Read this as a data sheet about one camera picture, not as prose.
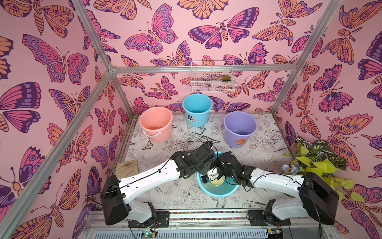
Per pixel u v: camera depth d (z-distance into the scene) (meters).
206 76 0.97
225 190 0.68
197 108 1.09
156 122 1.07
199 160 0.54
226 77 0.94
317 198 0.42
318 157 0.71
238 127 1.09
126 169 0.91
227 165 0.62
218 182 0.80
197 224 0.73
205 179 0.69
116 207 0.38
